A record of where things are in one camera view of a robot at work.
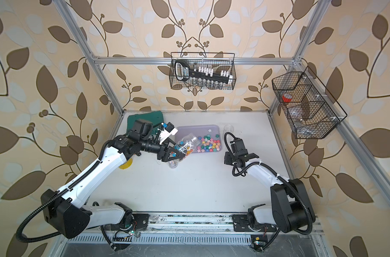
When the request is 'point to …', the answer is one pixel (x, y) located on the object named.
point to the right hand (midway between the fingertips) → (230, 158)
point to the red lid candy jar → (188, 144)
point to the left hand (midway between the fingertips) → (177, 149)
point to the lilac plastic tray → (200, 130)
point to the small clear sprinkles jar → (173, 164)
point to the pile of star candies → (209, 144)
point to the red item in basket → (286, 100)
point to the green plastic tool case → (155, 117)
